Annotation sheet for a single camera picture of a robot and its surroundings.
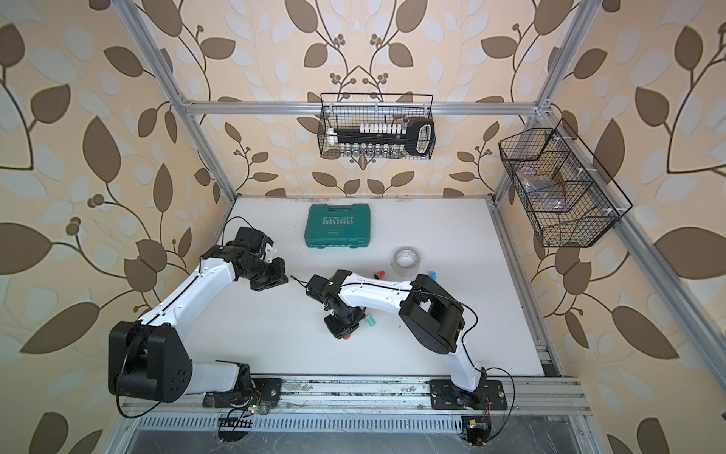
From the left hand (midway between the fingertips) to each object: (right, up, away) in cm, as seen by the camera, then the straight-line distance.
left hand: (283, 275), depth 84 cm
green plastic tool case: (+14, +15, +21) cm, 29 cm away
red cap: (+19, -19, 0) cm, 27 cm away
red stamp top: (+29, -2, +12) cm, 32 cm away
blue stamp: (+47, -2, +10) cm, 48 cm away
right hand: (+19, -17, 0) cm, 25 cm away
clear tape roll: (+39, +2, +16) cm, 42 cm away
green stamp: (+26, -15, +2) cm, 30 cm away
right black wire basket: (+79, +22, -11) cm, 83 cm away
